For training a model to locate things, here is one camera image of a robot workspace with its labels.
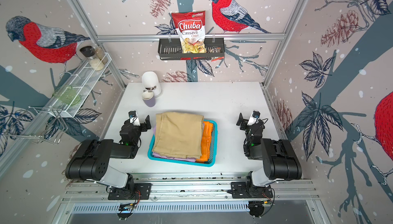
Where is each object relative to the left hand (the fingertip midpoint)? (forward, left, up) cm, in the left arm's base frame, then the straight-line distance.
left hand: (143, 113), depth 91 cm
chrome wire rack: (-21, +29, +25) cm, 44 cm away
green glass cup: (-6, +26, +24) cm, 36 cm away
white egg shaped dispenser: (+29, +2, 0) cm, 29 cm away
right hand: (0, -64, 0) cm, 64 cm away
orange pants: (-10, -39, -1) cm, 40 cm away
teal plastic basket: (-27, -41, -5) cm, 49 cm away
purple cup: (+16, +2, -11) cm, 19 cm away
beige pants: (-14, -23, +1) cm, 28 cm away
